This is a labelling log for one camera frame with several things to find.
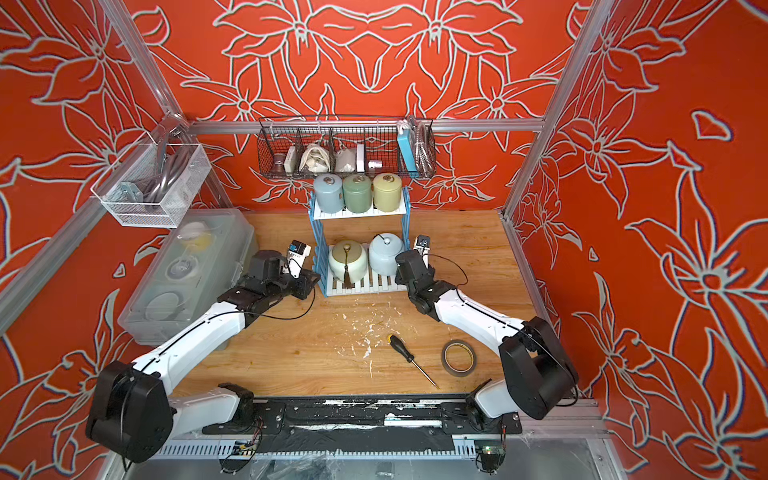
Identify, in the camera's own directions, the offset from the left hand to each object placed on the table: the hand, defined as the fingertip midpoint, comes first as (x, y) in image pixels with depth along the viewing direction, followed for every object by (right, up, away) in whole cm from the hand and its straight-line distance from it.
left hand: (315, 271), depth 84 cm
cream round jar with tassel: (+8, +2, +6) cm, 11 cm away
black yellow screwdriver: (+26, -23, -1) cm, 35 cm away
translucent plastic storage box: (-31, +5, -1) cm, 32 cm away
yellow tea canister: (+21, +22, -7) cm, 31 cm away
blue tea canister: (+5, +22, -6) cm, 23 cm away
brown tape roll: (+41, -24, -2) cm, 48 cm away
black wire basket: (-8, +38, +9) cm, 40 cm away
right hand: (+25, +3, +3) cm, 26 cm away
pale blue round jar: (+20, +7, +9) cm, 23 cm away
